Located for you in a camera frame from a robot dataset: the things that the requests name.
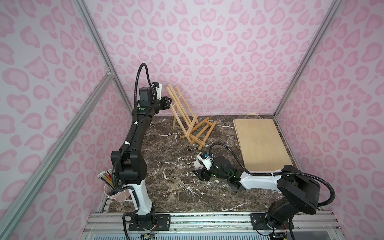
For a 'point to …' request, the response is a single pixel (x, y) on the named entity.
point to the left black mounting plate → (158, 222)
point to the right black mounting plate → (259, 222)
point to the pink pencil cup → (121, 196)
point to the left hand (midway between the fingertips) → (172, 98)
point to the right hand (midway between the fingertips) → (197, 167)
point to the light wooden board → (260, 147)
